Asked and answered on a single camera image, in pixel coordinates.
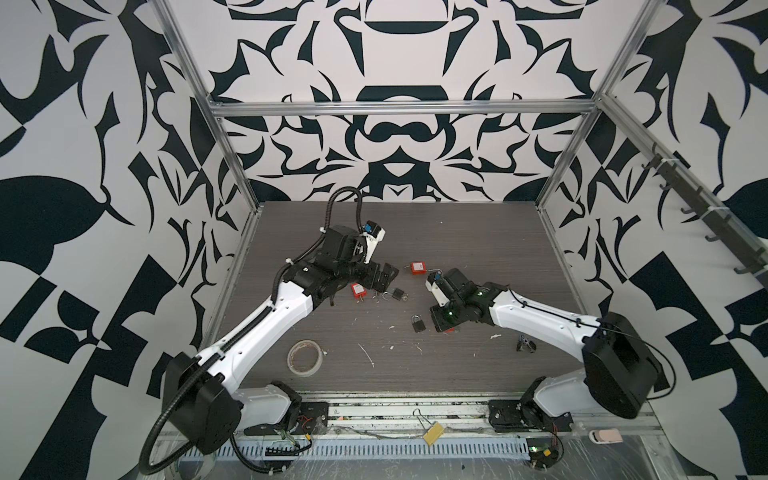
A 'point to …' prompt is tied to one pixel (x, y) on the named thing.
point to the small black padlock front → (417, 323)
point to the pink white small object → (603, 436)
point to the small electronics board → (542, 452)
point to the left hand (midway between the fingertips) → (385, 259)
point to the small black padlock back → (396, 294)
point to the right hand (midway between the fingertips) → (434, 316)
